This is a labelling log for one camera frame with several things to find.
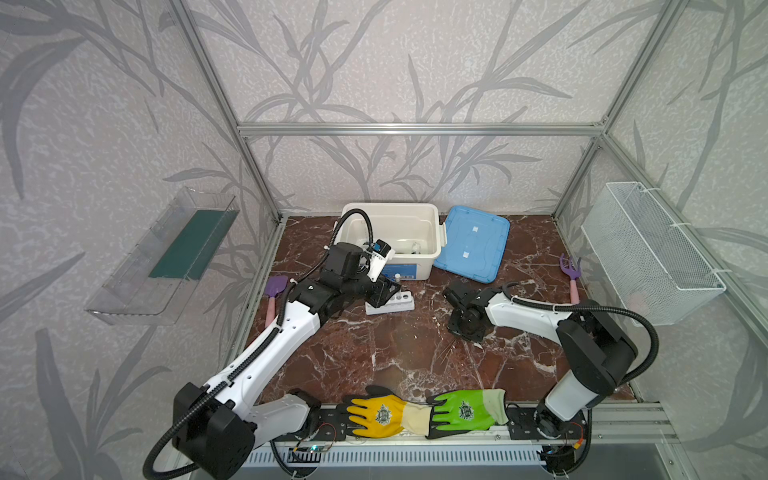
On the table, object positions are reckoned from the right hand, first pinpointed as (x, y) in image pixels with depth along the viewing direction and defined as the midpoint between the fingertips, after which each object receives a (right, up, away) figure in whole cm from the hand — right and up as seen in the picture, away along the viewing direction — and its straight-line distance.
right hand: (452, 323), depth 91 cm
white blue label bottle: (-10, +23, +17) cm, 30 cm away
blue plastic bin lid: (+12, +24, +22) cm, 35 cm away
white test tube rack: (-16, +7, +1) cm, 17 cm away
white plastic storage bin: (-11, +29, +18) cm, 36 cm away
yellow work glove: (-21, -18, -17) cm, 32 cm away
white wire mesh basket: (+39, +20, -25) cm, 51 cm away
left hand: (-17, +17, -16) cm, 28 cm away
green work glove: (-1, -18, -16) cm, 24 cm away
